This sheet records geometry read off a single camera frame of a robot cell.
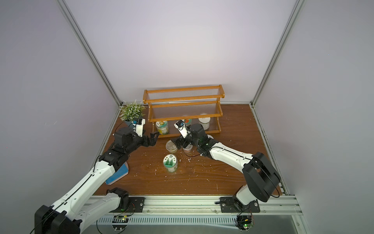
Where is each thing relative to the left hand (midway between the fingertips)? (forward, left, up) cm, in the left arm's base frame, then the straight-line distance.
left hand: (153, 130), depth 78 cm
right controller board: (-38, -47, -21) cm, 64 cm away
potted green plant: (+17, +19, -4) cm, 26 cm away
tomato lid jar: (+16, -18, -12) cm, 27 cm away
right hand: (+2, -13, -3) cm, 13 cm away
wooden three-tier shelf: (+24, -22, -5) cm, 33 cm away
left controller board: (-39, +15, -25) cm, 49 cm away
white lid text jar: (+15, -29, -10) cm, 34 cm away
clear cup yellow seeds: (-2, -8, -15) cm, 17 cm away
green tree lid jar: (-13, -9, -13) cm, 20 cm away
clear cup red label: (-1, -19, -19) cm, 27 cm away
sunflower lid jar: (+11, -1, -13) cm, 17 cm away
